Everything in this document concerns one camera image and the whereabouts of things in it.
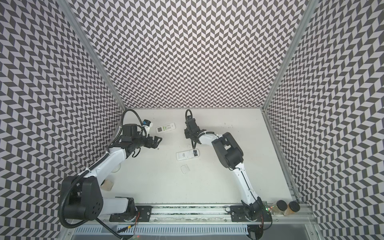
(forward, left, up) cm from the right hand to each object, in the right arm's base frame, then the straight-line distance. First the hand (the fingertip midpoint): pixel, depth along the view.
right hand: (189, 132), depth 106 cm
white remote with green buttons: (+2, +16, +3) cm, 17 cm away
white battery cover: (-27, +1, +1) cm, 27 cm away
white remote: (-18, 0, +2) cm, 18 cm away
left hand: (-13, +19, +14) cm, 26 cm away
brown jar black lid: (-49, -51, +7) cm, 71 cm away
